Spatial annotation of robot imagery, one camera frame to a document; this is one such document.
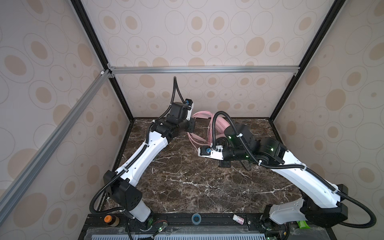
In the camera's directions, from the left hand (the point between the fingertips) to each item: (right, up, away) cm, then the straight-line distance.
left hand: (196, 118), depth 74 cm
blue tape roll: (-1, -50, +2) cm, 50 cm away
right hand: (+5, -16, -12) cm, 20 cm away
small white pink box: (+21, -50, -1) cm, 54 cm away
